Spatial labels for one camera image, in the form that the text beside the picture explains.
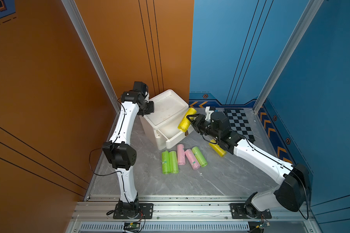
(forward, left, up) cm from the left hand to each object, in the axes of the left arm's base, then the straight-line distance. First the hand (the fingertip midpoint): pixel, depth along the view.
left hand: (151, 108), depth 87 cm
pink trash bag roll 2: (-22, -25, -21) cm, 40 cm away
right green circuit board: (-55, -60, -22) cm, 84 cm away
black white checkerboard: (+8, -61, -22) cm, 66 cm away
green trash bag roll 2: (-25, -14, -21) cm, 36 cm away
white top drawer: (-18, -15, -3) cm, 24 cm away
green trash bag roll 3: (-20, -30, -22) cm, 42 cm away
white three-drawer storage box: (-12, -7, -3) cm, 14 cm away
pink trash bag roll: (-19, -18, -22) cm, 34 cm away
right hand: (-13, -21, +7) cm, 26 cm away
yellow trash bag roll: (-17, -20, +6) cm, 27 cm away
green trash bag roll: (-25, -9, -21) cm, 34 cm away
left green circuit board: (-56, +5, -27) cm, 62 cm away
